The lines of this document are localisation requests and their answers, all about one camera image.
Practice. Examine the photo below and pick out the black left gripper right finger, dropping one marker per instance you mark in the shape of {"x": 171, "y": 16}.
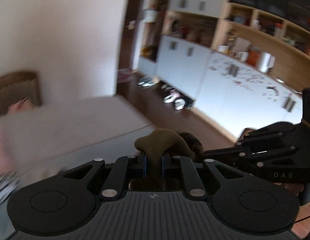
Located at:
{"x": 180, "y": 174}

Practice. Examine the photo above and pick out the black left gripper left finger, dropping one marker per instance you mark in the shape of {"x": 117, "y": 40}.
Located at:
{"x": 126, "y": 174}

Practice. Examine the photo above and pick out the olive green garment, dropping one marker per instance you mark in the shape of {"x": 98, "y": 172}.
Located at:
{"x": 165, "y": 141}

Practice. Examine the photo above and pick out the shoes on floor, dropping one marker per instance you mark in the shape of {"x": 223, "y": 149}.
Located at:
{"x": 170, "y": 94}

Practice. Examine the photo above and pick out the pink folded garment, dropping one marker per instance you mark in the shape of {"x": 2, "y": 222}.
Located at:
{"x": 6, "y": 160}

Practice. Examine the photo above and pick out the brown wooden chair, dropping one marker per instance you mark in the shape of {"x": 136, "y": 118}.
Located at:
{"x": 19, "y": 85}

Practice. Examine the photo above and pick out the white cabinet with handles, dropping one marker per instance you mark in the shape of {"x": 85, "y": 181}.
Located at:
{"x": 227, "y": 93}

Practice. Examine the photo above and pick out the wooden wall shelving unit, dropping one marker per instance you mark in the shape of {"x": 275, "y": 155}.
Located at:
{"x": 278, "y": 27}

